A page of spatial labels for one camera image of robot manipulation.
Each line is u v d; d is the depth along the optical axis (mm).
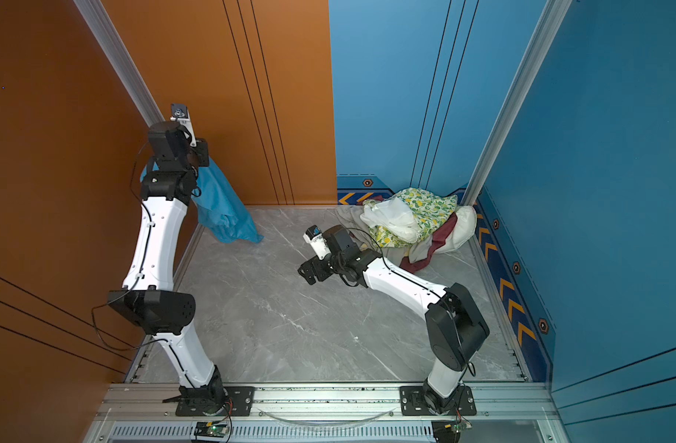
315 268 728
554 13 697
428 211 1058
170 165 552
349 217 1122
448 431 699
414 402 725
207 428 709
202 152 668
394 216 1023
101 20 704
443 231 1023
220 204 833
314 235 733
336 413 726
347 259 644
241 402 734
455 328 453
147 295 459
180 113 605
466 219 1094
